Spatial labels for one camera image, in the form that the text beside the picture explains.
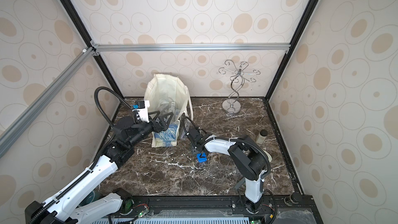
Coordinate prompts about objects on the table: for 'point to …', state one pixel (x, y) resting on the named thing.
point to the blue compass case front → (202, 157)
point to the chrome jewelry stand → (232, 106)
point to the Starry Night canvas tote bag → (168, 94)
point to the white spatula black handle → (240, 183)
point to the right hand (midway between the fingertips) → (203, 146)
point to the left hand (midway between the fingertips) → (171, 113)
